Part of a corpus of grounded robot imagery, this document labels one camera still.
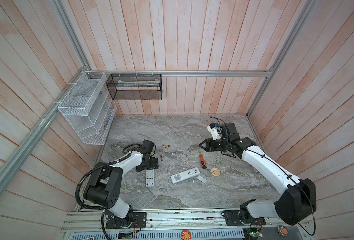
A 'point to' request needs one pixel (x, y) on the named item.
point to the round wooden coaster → (215, 171)
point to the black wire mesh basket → (135, 86)
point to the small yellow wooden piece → (166, 146)
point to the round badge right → (282, 230)
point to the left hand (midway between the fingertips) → (150, 169)
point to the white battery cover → (202, 179)
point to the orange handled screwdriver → (201, 159)
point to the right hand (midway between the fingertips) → (203, 144)
